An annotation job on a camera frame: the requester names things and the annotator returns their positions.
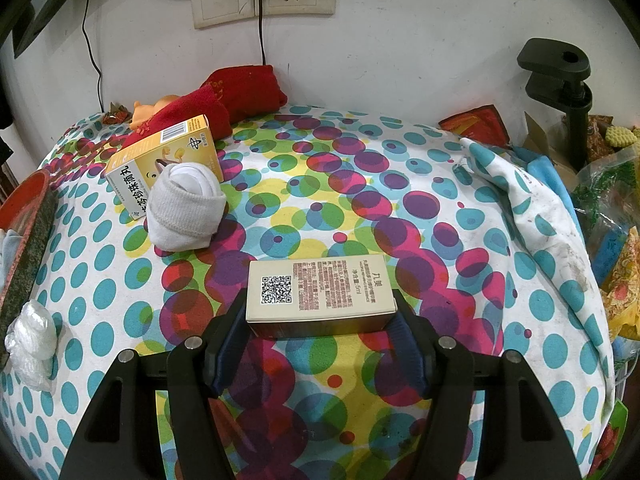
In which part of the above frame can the red cloth pouch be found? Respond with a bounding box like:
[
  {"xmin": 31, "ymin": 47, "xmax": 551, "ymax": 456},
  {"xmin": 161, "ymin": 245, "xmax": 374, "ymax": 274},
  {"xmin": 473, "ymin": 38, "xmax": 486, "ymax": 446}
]
[{"xmin": 200, "ymin": 65, "xmax": 288, "ymax": 123}]

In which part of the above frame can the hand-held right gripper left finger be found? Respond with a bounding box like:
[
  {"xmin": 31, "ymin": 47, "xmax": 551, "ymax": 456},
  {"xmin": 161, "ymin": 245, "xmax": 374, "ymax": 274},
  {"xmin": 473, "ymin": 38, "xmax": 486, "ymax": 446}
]
[{"xmin": 60, "ymin": 302, "xmax": 248, "ymax": 480}]

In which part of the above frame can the clear plastic bag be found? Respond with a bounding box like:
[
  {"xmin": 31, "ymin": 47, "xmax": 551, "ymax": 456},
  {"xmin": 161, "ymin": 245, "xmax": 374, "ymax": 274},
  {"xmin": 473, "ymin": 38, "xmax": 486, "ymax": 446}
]
[{"xmin": 570, "ymin": 150, "xmax": 640, "ymax": 341}]

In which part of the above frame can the black clamp stand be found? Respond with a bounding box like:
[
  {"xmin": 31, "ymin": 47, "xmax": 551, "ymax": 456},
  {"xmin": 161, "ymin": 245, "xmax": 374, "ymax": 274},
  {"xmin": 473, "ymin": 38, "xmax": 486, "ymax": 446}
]
[{"xmin": 516, "ymin": 37, "xmax": 593, "ymax": 171}]

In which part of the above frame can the yellow waffle toy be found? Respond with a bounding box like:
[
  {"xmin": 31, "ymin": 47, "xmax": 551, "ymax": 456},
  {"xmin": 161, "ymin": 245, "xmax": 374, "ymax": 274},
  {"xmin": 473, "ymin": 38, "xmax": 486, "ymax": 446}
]
[{"xmin": 604, "ymin": 125, "xmax": 640, "ymax": 148}]

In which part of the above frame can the black framed screen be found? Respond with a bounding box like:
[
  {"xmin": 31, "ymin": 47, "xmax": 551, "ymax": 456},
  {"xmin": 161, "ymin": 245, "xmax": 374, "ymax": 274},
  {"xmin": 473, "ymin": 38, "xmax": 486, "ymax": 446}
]
[{"xmin": 10, "ymin": 0, "xmax": 73, "ymax": 58}]

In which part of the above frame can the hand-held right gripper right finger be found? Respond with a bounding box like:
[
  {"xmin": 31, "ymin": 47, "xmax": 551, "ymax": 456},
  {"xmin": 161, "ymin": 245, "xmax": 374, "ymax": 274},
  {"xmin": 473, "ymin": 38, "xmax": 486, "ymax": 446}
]
[{"xmin": 390, "ymin": 287, "xmax": 583, "ymax": 480}]

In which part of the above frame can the polka dot tablecloth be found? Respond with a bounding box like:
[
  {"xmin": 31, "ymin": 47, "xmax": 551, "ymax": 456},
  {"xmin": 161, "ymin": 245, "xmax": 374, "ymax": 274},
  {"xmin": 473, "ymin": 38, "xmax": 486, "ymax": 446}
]
[{"xmin": 0, "ymin": 105, "xmax": 616, "ymax": 480}]

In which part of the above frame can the brown snack packet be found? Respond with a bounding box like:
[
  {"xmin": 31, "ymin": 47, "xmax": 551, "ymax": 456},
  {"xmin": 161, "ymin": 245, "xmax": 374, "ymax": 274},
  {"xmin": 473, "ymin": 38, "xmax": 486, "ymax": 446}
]
[{"xmin": 585, "ymin": 115, "xmax": 616, "ymax": 161}]

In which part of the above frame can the red basket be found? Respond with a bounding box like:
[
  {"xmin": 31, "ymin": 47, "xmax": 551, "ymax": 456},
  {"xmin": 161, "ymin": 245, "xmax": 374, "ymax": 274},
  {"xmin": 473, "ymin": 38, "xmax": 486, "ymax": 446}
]
[{"xmin": 0, "ymin": 169, "xmax": 58, "ymax": 366}]

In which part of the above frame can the red orange packet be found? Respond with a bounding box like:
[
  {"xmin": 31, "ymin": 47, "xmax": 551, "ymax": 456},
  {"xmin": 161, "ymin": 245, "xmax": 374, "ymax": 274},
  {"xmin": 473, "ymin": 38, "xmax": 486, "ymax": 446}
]
[{"xmin": 439, "ymin": 104, "xmax": 511, "ymax": 148}]

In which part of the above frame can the orange cat toy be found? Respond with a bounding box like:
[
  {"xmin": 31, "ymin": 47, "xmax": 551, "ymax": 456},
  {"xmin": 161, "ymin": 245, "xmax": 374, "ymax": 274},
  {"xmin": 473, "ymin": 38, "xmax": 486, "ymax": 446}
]
[{"xmin": 130, "ymin": 97, "xmax": 176, "ymax": 133}]

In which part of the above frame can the white sock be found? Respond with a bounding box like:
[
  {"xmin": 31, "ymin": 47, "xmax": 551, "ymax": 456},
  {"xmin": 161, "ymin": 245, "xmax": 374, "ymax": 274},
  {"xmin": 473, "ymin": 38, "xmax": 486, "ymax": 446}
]
[{"xmin": 146, "ymin": 162, "xmax": 228, "ymax": 251}]

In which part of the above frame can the brown wooden furniture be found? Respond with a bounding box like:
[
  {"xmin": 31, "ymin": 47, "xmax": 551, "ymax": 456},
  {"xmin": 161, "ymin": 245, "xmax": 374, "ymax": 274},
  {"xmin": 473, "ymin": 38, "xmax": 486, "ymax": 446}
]
[{"xmin": 0, "ymin": 160, "xmax": 21, "ymax": 201}]

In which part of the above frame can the yellow patterned packet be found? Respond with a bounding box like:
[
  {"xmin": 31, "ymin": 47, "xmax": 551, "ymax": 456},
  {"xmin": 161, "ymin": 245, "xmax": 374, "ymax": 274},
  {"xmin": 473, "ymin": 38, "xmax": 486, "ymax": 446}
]
[{"xmin": 600, "ymin": 230, "xmax": 640, "ymax": 336}]

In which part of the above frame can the beige and brown box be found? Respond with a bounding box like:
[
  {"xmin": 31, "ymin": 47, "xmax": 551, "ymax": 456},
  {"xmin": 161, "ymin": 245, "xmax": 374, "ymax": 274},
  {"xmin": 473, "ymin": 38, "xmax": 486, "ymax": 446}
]
[{"xmin": 245, "ymin": 254, "xmax": 398, "ymax": 338}]

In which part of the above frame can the dark cloth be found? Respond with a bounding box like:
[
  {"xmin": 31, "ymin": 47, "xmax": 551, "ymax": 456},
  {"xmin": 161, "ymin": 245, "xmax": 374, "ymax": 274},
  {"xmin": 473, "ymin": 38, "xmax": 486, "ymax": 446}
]
[{"xmin": 0, "ymin": 110, "xmax": 16, "ymax": 161}]

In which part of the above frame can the red sock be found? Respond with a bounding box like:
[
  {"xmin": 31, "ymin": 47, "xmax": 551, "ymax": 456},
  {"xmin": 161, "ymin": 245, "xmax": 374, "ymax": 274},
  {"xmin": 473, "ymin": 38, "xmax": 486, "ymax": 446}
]
[{"xmin": 122, "ymin": 85, "xmax": 233, "ymax": 148}]

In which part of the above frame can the brown cardboard box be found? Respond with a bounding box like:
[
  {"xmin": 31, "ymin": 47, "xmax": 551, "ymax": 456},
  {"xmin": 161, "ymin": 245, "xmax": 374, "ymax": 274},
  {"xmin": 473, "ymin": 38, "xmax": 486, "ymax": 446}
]
[{"xmin": 522, "ymin": 110, "xmax": 576, "ymax": 171}]

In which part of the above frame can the blue packet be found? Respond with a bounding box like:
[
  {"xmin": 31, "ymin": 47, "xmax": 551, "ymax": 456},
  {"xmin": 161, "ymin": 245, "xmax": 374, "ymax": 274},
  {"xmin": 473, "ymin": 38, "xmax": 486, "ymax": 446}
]
[{"xmin": 592, "ymin": 225, "xmax": 628, "ymax": 281}]

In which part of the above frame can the green red packet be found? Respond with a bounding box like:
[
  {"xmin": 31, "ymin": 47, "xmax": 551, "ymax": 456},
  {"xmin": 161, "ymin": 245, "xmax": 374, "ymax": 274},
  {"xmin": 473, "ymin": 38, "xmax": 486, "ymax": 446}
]
[{"xmin": 595, "ymin": 400, "xmax": 631, "ymax": 476}]

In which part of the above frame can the crumpled white plastic bag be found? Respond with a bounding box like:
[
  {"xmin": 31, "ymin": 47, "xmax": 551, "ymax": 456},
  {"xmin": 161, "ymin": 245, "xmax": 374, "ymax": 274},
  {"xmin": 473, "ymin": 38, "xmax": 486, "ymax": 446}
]
[{"xmin": 5, "ymin": 300, "xmax": 58, "ymax": 391}]

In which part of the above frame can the blue cloth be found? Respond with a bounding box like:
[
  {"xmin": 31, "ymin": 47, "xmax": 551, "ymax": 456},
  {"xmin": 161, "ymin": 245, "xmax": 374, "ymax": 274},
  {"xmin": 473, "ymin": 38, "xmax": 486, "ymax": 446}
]
[{"xmin": 515, "ymin": 147, "xmax": 576, "ymax": 211}]

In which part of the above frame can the yellow medicine box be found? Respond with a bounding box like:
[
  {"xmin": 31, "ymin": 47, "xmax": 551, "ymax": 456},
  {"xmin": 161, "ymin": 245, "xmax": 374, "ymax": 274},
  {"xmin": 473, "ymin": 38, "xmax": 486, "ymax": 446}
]
[{"xmin": 104, "ymin": 114, "xmax": 225, "ymax": 222}]

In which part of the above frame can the black hanging cable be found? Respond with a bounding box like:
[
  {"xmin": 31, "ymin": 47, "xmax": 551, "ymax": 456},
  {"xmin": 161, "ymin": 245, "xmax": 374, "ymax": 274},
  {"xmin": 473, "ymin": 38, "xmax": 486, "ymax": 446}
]
[{"xmin": 81, "ymin": 0, "xmax": 108, "ymax": 111}]

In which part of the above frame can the black charger cable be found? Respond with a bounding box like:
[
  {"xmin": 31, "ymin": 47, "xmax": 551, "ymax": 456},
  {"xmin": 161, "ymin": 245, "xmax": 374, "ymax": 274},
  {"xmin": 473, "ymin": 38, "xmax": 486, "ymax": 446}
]
[{"xmin": 256, "ymin": 0, "xmax": 267, "ymax": 67}]

